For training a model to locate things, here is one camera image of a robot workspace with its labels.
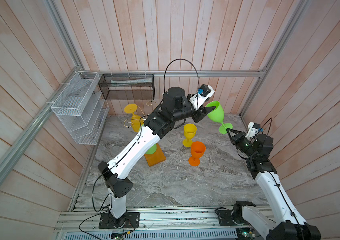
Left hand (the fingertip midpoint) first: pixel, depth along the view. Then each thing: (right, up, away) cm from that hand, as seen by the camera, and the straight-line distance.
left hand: (210, 105), depth 60 cm
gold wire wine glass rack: (-24, -28, +35) cm, 51 cm away
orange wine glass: (+1, -22, +28) cm, 35 cm away
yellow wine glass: (-3, -11, +34) cm, 36 cm away
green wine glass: (-26, -21, +20) cm, 39 cm away
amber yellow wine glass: (-37, +1, +19) cm, 42 cm away
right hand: (+12, -9, +15) cm, 22 cm away
